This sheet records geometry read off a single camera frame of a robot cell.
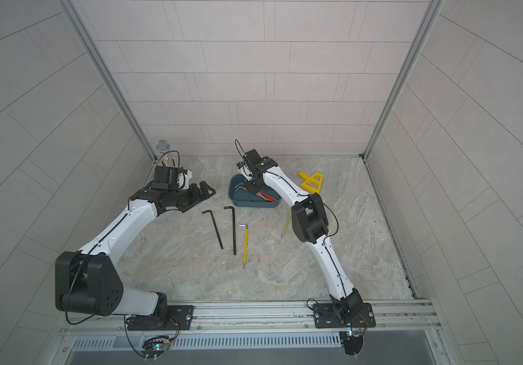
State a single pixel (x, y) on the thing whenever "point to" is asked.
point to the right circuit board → (352, 341)
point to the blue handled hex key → (262, 196)
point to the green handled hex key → (286, 224)
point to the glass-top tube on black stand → (163, 146)
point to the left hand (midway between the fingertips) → (212, 193)
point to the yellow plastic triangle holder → (312, 182)
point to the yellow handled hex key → (245, 243)
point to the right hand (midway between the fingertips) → (255, 184)
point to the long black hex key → (216, 228)
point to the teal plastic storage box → (239, 196)
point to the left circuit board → (154, 347)
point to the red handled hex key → (267, 196)
